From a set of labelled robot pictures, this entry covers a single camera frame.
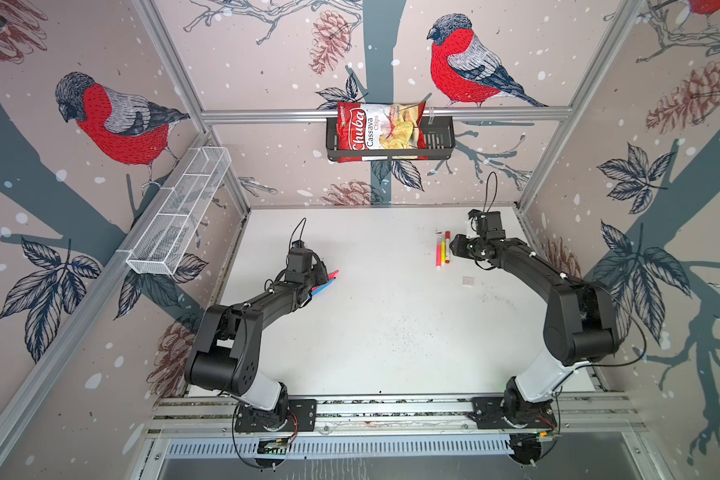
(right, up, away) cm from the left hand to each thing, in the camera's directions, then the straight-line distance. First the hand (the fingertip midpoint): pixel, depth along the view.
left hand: (318, 267), depth 94 cm
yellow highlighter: (+44, +4, +13) cm, 46 cm away
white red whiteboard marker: (+46, +9, +16) cm, 50 cm away
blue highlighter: (-2, -8, +3) cm, 9 cm away
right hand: (+43, +6, +1) cm, 44 cm away
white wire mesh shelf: (-34, +8, -24) cm, 42 cm away
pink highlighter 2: (+3, -4, +7) cm, 9 cm away
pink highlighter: (+41, +3, +12) cm, 43 cm away
